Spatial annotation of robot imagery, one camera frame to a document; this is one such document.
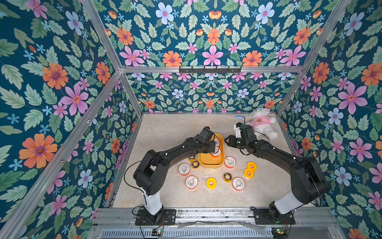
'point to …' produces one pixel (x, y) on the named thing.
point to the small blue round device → (238, 117)
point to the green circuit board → (156, 232)
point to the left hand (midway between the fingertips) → (214, 145)
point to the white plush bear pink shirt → (262, 121)
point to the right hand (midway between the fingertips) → (227, 139)
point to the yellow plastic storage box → (207, 160)
